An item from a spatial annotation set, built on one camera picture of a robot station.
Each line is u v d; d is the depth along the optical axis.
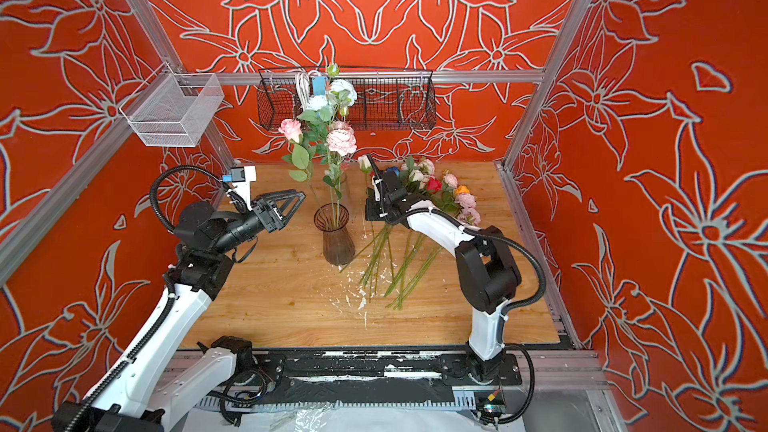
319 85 0.91
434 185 1.01
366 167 0.94
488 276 0.48
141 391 0.40
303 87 0.88
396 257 0.94
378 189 0.74
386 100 0.97
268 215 0.56
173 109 0.93
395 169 1.17
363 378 0.73
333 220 0.82
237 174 0.57
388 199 0.71
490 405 0.69
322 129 0.75
